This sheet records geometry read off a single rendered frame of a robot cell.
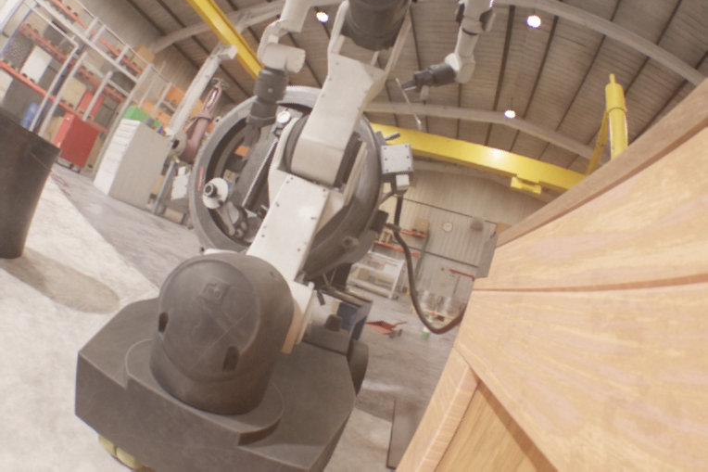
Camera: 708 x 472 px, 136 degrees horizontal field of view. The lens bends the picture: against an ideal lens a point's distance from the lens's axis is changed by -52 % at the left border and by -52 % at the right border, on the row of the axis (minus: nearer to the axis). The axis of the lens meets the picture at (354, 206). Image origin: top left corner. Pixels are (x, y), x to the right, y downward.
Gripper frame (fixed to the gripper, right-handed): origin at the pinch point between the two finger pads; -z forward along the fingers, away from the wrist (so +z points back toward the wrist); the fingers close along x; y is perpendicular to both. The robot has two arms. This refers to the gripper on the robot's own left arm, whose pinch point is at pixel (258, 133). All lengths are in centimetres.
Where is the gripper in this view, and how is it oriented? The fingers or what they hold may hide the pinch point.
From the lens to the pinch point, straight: 89.1
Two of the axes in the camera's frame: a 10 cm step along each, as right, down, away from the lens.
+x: 1.4, -3.7, 9.2
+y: -9.3, -3.6, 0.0
